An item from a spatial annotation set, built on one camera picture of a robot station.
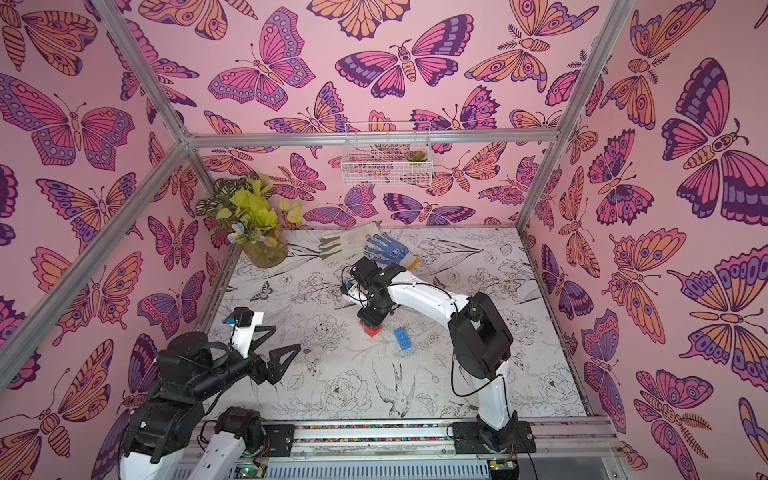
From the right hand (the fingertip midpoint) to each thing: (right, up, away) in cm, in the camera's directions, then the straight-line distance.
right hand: (372, 314), depth 89 cm
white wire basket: (+4, +50, +7) cm, 51 cm away
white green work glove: (-20, +21, +25) cm, 38 cm away
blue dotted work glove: (+3, +19, +25) cm, 32 cm away
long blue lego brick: (+9, -8, +1) cm, 12 cm away
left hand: (-17, 0, -23) cm, 29 cm away
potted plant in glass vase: (-42, +32, +11) cm, 54 cm away
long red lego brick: (-1, -5, 0) cm, 5 cm away
